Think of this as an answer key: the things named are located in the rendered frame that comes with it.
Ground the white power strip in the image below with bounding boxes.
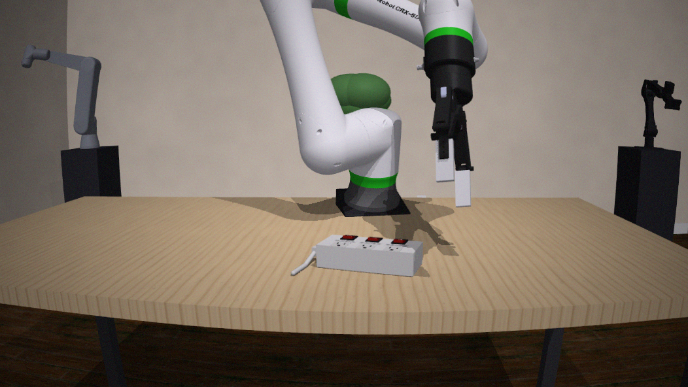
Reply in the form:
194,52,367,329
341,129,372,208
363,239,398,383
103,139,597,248
291,235,423,277

